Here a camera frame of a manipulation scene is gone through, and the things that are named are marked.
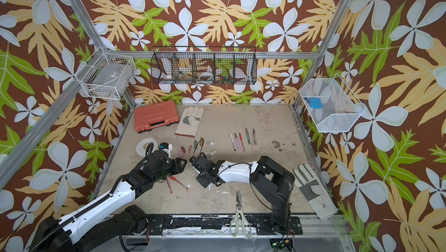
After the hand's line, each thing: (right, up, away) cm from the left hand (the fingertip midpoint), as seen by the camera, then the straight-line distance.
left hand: (184, 160), depth 82 cm
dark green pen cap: (+2, +5, +19) cm, 20 cm away
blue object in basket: (+65, +28, +3) cm, 71 cm away
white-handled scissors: (+23, -28, -7) cm, 37 cm away
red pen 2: (-6, -11, +5) cm, 13 cm away
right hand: (+7, -10, +7) cm, 14 cm away
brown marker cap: (-4, +2, +16) cm, 17 cm away
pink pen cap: (-5, +1, +14) cm, 15 cm away
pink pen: (+27, +7, +19) cm, 34 cm away
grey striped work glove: (+63, -15, +1) cm, 65 cm away
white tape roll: (-28, +5, +18) cm, 34 cm away
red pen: (-7, -16, +2) cm, 18 cm away
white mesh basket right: (+72, +24, -4) cm, 77 cm away
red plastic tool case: (-25, +22, +27) cm, 43 cm away
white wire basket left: (-40, +42, +4) cm, 58 cm away
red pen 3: (+29, +9, +22) cm, 38 cm away
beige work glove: (-3, +19, +28) cm, 34 cm away
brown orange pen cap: (+6, +7, +21) cm, 23 cm away
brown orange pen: (+38, +9, +22) cm, 45 cm away
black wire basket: (+8, +51, +15) cm, 54 cm away
